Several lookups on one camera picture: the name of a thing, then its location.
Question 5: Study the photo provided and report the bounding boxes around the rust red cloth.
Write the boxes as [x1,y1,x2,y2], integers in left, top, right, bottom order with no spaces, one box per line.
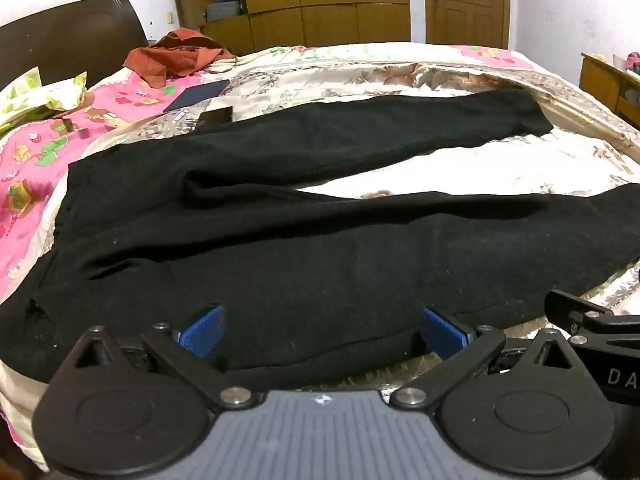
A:
[123,29,236,88]

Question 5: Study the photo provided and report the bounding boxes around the black phone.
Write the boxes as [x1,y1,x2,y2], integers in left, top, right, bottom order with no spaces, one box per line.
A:
[196,106,234,130]

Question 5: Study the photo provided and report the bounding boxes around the green yellow patterned pillow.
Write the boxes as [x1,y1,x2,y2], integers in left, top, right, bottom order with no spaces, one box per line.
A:
[0,66,90,133]

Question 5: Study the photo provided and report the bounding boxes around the black pants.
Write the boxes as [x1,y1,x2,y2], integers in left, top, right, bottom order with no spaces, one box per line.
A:
[0,87,640,383]

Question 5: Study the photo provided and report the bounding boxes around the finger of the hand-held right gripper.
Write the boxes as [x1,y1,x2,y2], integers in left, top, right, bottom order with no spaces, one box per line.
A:
[544,287,640,347]

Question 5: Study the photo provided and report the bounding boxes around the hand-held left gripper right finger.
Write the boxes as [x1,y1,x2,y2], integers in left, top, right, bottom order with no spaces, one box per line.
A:
[389,306,597,409]

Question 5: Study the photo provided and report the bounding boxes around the wooden door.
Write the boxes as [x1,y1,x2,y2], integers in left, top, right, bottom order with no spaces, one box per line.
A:
[423,0,511,51]

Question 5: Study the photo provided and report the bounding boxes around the dark blue notebook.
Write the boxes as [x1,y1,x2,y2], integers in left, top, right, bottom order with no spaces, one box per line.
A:
[164,79,231,113]

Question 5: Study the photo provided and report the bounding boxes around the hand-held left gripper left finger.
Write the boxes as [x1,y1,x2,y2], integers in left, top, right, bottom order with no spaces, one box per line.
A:
[52,304,262,409]

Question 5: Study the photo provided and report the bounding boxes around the floral satin blanket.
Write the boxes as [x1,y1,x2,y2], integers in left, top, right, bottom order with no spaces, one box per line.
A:
[0,42,640,466]

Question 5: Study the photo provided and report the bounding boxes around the wooden wardrobe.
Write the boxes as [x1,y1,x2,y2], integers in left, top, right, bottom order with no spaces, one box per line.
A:
[170,0,412,56]

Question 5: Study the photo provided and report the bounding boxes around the pink cartoon bed sheet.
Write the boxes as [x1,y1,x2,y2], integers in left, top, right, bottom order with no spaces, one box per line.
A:
[0,67,236,311]

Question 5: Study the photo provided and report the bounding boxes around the dark wooden headboard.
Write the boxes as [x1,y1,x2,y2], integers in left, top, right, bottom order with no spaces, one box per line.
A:
[0,0,149,91]

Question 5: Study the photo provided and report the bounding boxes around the wooden nightstand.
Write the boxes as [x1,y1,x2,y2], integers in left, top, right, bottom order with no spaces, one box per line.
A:
[579,52,640,131]

